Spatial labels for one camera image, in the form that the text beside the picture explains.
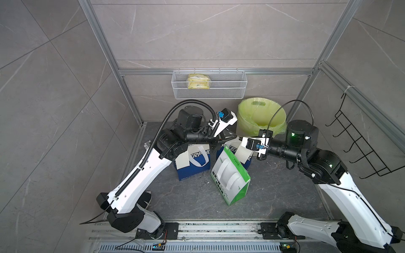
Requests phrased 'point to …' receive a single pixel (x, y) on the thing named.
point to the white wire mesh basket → (223, 85)
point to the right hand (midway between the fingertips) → (244, 134)
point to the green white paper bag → (230, 178)
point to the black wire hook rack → (370, 159)
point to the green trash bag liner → (255, 114)
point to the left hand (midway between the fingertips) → (234, 132)
